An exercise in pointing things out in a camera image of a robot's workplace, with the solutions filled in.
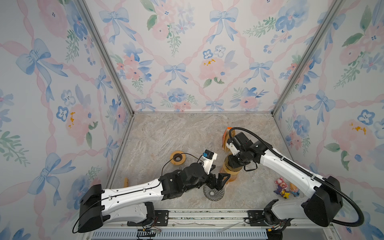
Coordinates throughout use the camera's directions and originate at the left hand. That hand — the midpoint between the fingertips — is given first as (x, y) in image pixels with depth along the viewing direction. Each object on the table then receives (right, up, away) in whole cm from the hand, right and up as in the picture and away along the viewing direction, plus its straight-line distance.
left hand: (224, 171), depth 65 cm
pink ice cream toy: (-51, -11, +19) cm, 56 cm away
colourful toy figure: (+34, -13, +15) cm, 39 cm away
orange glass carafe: (+9, -10, +22) cm, 26 cm away
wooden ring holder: (-24, -2, +26) cm, 35 cm away
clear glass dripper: (-3, -17, +16) cm, 23 cm away
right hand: (+6, +1, +16) cm, 17 cm away
